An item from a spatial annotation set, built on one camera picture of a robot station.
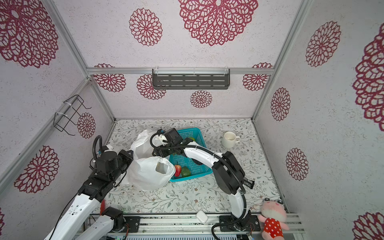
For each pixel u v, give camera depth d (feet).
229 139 3.33
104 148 2.16
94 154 1.72
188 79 3.11
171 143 2.25
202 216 2.49
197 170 3.03
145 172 2.39
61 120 2.39
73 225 1.43
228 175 1.64
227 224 2.39
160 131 2.57
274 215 2.35
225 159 1.71
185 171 2.87
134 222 2.45
